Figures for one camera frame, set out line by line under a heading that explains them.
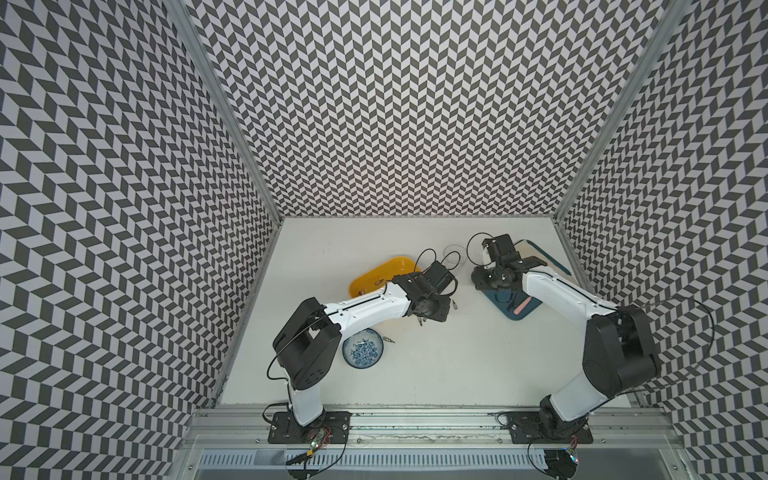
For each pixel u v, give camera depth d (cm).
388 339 87
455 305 96
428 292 65
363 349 85
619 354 44
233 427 152
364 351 85
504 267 67
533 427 73
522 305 91
